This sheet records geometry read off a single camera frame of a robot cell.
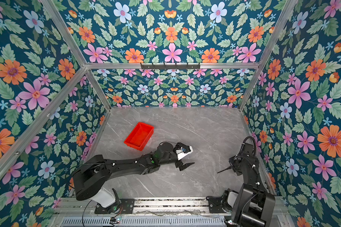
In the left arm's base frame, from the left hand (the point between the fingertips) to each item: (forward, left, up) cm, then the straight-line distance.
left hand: (192, 153), depth 77 cm
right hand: (-3, -27, -12) cm, 30 cm away
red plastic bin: (+25, +36, -17) cm, 47 cm away
